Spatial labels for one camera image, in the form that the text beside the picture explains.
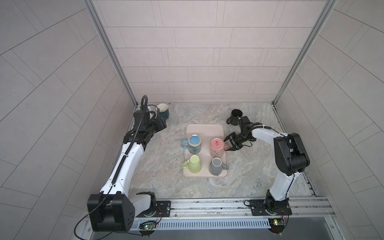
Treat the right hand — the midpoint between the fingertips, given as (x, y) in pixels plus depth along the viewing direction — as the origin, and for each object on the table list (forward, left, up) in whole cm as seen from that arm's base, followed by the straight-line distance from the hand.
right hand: (222, 142), depth 89 cm
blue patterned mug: (-3, +17, +6) cm, 18 cm away
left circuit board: (-38, +39, -1) cm, 54 cm away
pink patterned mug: (-6, +4, +6) cm, 9 cm away
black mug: (+18, -10, -1) cm, 21 cm away
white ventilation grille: (-37, +31, -5) cm, 49 cm away
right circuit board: (-41, -20, -7) cm, 46 cm away
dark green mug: (+23, +36, +6) cm, 43 cm away
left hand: (+7, +32, +18) cm, 37 cm away
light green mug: (-14, +18, +4) cm, 23 cm away
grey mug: (-16, +6, +4) cm, 17 cm away
